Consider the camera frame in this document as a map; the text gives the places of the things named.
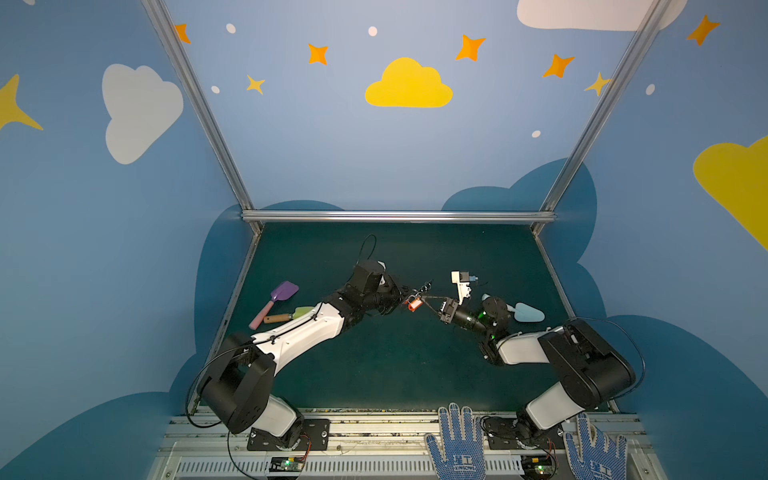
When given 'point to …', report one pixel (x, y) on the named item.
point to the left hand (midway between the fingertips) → (419, 290)
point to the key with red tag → (414, 302)
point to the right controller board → (536, 465)
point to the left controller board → (286, 464)
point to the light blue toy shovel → (523, 312)
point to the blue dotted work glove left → (462, 448)
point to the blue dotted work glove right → (593, 458)
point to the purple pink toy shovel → (282, 291)
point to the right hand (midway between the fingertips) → (425, 296)
